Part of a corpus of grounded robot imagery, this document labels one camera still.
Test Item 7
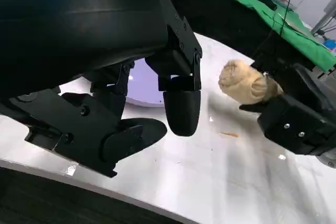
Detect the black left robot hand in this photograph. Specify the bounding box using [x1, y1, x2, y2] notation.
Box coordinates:
[0, 0, 203, 179]

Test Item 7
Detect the lilac plate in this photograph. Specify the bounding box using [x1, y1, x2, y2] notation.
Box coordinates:
[125, 58, 166, 107]

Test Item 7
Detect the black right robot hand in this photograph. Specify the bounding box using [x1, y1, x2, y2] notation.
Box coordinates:
[238, 60, 336, 168]

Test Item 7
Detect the black hanging cable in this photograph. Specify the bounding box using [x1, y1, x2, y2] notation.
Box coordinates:
[253, 0, 295, 58]

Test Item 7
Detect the grey metal frame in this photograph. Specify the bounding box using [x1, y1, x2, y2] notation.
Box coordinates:
[312, 0, 336, 36]

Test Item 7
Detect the beige towel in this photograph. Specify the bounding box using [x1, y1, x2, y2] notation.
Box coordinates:
[218, 59, 284, 105]

